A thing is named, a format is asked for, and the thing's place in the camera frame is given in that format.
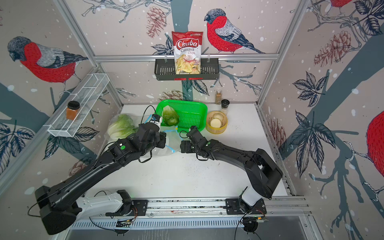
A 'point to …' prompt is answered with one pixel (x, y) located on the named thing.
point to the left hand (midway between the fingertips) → (167, 131)
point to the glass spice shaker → (218, 97)
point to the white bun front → (215, 123)
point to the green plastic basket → (191, 113)
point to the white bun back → (219, 116)
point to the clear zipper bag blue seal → (137, 119)
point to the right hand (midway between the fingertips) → (185, 145)
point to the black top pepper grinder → (225, 104)
